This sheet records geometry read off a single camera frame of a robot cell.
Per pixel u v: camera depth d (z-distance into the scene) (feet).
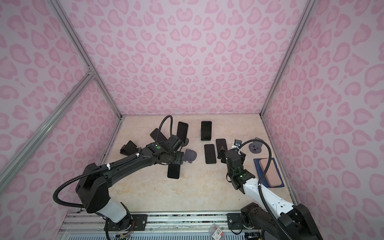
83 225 2.45
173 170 2.69
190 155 3.07
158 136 3.02
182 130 3.33
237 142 2.36
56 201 1.34
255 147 3.13
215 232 2.26
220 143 3.40
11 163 1.72
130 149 3.12
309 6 2.27
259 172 2.95
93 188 1.39
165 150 1.98
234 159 2.04
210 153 3.22
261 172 2.94
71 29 2.49
